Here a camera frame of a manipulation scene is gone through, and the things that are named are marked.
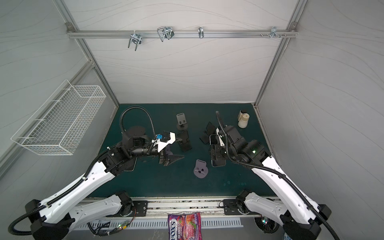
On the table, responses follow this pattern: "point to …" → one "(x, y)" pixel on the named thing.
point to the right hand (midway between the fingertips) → (218, 146)
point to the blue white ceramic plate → (286, 237)
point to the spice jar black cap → (243, 111)
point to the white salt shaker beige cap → (243, 123)
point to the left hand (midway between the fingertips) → (183, 144)
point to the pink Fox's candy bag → (185, 226)
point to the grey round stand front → (201, 170)
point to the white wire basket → (50, 131)
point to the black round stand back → (182, 125)
